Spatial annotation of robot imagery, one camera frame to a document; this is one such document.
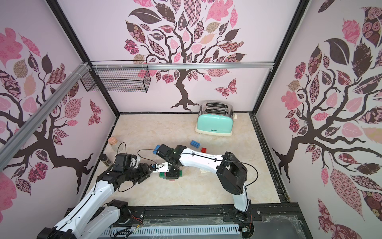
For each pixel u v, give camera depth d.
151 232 0.70
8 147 0.50
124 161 0.64
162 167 0.70
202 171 0.87
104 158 0.85
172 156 0.60
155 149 0.98
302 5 0.69
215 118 0.96
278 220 0.73
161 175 0.80
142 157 0.70
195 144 1.00
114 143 0.91
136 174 0.69
